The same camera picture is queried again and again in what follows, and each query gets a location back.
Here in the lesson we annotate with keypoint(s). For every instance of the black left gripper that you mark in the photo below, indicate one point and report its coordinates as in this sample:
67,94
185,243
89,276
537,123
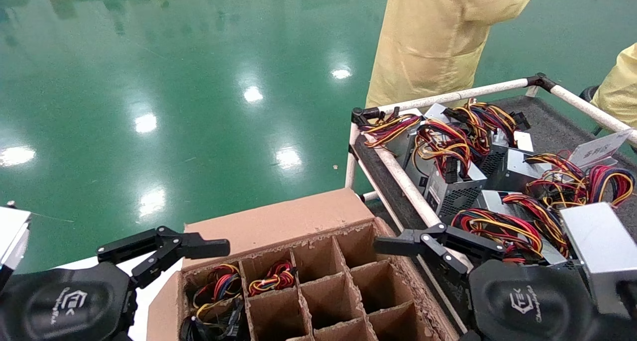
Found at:
64,306

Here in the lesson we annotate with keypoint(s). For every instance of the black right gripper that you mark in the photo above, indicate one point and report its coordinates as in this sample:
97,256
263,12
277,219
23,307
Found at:
527,301

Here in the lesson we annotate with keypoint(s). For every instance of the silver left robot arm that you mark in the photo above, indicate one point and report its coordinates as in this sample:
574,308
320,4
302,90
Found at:
12,236

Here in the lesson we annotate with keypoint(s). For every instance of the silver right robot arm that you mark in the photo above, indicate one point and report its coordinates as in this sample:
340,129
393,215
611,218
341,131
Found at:
597,251

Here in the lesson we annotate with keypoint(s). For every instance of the brown cardboard box with dividers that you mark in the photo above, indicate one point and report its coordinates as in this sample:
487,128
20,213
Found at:
278,221

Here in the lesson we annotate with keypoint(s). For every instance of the grey felt mat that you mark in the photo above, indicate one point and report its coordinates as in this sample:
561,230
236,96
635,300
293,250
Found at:
557,127

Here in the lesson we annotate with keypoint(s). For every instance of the white label card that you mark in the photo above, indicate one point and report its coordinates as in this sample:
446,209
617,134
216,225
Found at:
599,149

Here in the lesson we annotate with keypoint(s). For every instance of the person in yellow coat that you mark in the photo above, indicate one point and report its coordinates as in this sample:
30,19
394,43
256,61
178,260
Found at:
433,37
622,87

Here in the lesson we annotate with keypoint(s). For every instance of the black rounded object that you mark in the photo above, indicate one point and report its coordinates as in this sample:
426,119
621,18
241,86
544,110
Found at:
589,93

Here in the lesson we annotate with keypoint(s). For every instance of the white pipe cart frame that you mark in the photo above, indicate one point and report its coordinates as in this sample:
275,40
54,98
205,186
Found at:
404,184

